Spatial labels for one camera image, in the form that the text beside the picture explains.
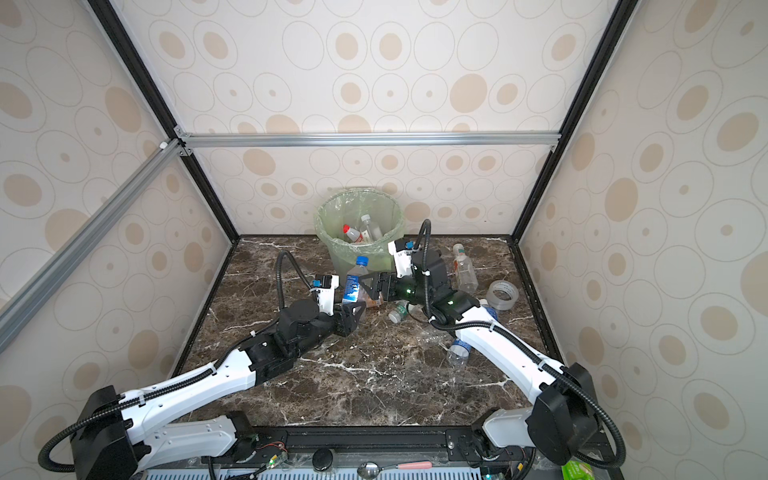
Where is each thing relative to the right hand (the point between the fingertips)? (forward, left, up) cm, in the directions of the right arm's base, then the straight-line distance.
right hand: (371, 279), depth 74 cm
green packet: (-38, -47, -24) cm, 65 cm away
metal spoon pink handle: (-37, +1, -27) cm, 46 cm away
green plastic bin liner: (+32, +7, -10) cm, 34 cm away
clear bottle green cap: (+4, -7, -23) cm, 24 cm away
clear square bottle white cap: (+29, +1, -12) cm, 32 cm away
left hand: (-6, +1, -2) cm, 6 cm away
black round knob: (-36, +10, -16) cm, 41 cm away
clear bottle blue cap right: (-9, -24, -25) cm, 36 cm away
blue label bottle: (-4, +4, 0) cm, 6 cm away
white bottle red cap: (+29, +9, -12) cm, 33 cm away
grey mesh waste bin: (+32, +6, -10) cm, 34 cm away
